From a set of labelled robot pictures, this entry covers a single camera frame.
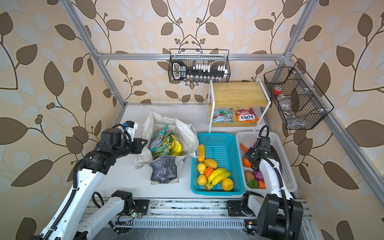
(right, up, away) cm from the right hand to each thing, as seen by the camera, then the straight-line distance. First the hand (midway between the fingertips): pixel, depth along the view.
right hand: (251, 158), depth 85 cm
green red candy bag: (-16, +25, +4) cm, 30 cm away
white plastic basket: (0, +8, +11) cm, 14 cm away
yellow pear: (-29, -5, -1) cm, 29 cm away
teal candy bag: (-54, +10, -3) cm, 55 cm away
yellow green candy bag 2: (-50, +4, -2) cm, 50 cm away
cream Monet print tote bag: (-47, -2, -13) cm, 49 cm away
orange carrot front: (+2, -11, -9) cm, 15 cm away
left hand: (-56, +12, -13) cm, 58 cm away
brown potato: (-4, -8, -6) cm, 11 cm away
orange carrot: (-2, +4, +7) cm, 8 cm away
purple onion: (+1, -8, -6) cm, 10 cm away
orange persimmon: (-26, -6, -4) cm, 27 cm away
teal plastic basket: (-21, -5, -1) cm, 21 cm away
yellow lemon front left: (-29, -10, -6) cm, 31 cm away
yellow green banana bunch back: (-44, +5, +3) cm, 44 cm away
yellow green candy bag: (-49, +10, +2) cm, 50 cm away
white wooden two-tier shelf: (-11, +30, -9) cm, 33 cm away
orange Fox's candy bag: (-2, +25, +5) cm, 25 cm away
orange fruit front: (-16, -12, -8) cm, 21 cm away
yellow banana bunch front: (-21, -7, -8) cm, 23 cm away
